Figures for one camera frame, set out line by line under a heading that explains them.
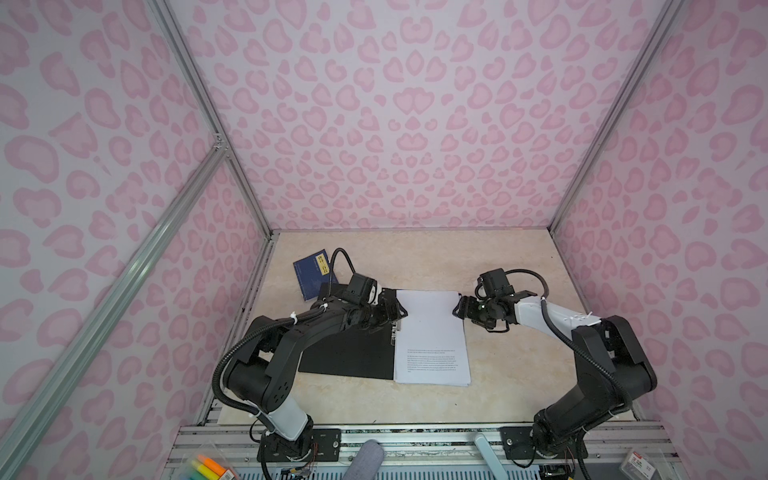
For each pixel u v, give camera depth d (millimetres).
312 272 1066
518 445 734
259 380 452
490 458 687
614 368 452
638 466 680
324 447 731
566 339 471
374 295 768
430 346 889
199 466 696
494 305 715
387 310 816
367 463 681
